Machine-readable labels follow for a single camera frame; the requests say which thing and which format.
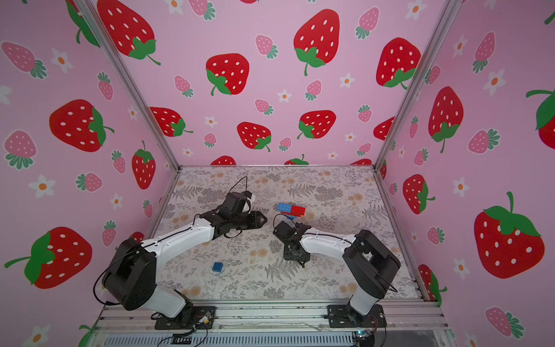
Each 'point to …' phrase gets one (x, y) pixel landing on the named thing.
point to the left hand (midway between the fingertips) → (266, 219)
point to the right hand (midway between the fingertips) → (296, 253)
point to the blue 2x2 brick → (217, 267)
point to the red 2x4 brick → (296, 211)
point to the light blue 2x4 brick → (284, 207)
